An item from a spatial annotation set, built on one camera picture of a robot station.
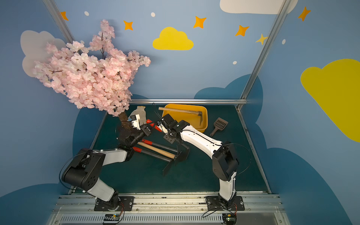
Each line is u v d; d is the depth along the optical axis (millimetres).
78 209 739
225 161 472
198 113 1148
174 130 605
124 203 745
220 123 1109
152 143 959
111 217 732
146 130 777
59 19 728
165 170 853
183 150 913
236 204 728
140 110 1188
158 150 937
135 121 772
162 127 743
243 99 1153
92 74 574
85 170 463
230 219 732
